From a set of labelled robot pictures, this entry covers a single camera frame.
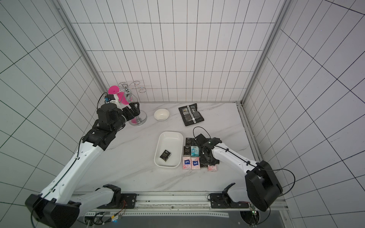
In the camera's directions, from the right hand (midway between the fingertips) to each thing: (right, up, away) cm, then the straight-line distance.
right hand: (204, 161), depth 84 cm
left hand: (-40, +32, -10) cm, 52 cm away
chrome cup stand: (-47, +40, +6) cm, 62 cm away
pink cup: (-56, +44, +4) cm, 71 cm away
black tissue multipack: (-7, +28, +26) cm, 38 cm away
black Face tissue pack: (-9, +10, +11) cm, 17 cm away
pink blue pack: (+5, -3, -2) cm, 6 cm away
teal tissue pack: (-5, +5, +6) cm, 9 cm away
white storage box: (-19, +10, +7) cm, 23 cm away
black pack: (-24, +2, +4) cm, 24 cm away
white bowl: (-29, +28, +23) cm, 47 cm away
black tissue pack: (-7, +14, -12) cm, 20 cm away
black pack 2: (-2, +2, -9) cm, 10 cm away
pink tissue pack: (-5, -1, +1) cm, 5 cm away
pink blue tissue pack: (-10, -1, 0) cm, 10 cm away
